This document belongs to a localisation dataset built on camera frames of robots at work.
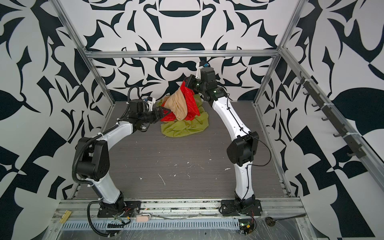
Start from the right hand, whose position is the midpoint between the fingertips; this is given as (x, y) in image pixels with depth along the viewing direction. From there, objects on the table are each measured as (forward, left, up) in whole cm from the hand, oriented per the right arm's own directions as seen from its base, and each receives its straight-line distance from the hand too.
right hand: (183, 76), depth 78 cm
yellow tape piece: (-57, +56, -36) cm, 88 cm away
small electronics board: (-60, -28, -41) cm, 78 cm away
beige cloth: (-2, +6, -18) cm, 19 cm away
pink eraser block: (-58, +20, -36) cm, 71 cm away
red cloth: (-4, -4, -21) cm, 22 cm away
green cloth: (-8, +4, -35) cm, 36 cm away
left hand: (-7, +10, -18) cm, 22 cm away
